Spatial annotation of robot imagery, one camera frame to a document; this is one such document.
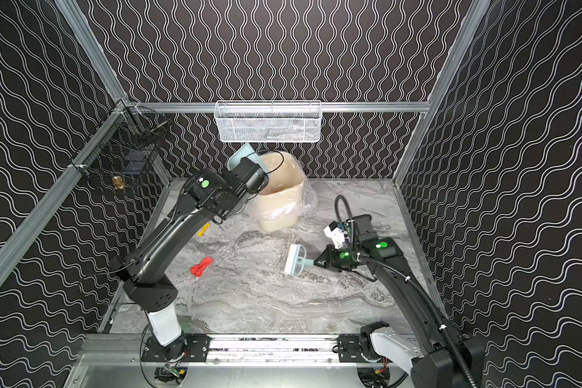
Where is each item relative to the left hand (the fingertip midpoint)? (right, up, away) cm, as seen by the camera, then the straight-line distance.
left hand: (227, 188), depth 69 cm
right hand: (+26, -23, +5) cm, 35 cm away
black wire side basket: (-48, +20, +28) cm, 60 cm away
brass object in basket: (-40, +3, +12) cm, 42 cm away
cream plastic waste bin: (+14, -6, +16) cm, 22 cm away
